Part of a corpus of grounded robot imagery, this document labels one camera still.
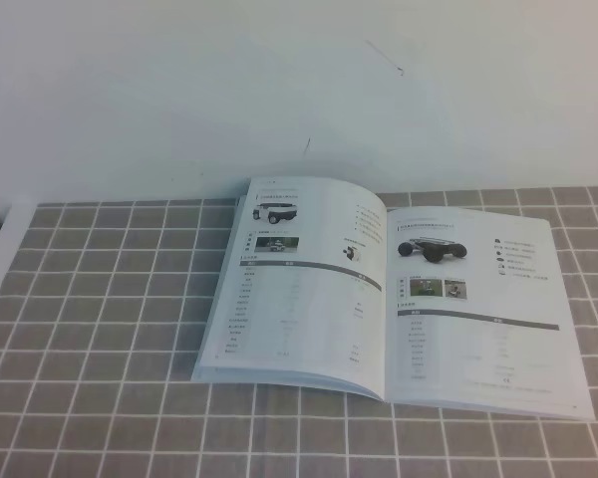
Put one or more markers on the white robot catalogue book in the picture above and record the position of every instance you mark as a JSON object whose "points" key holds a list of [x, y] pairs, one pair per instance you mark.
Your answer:
{"points": [[323, 286]]}

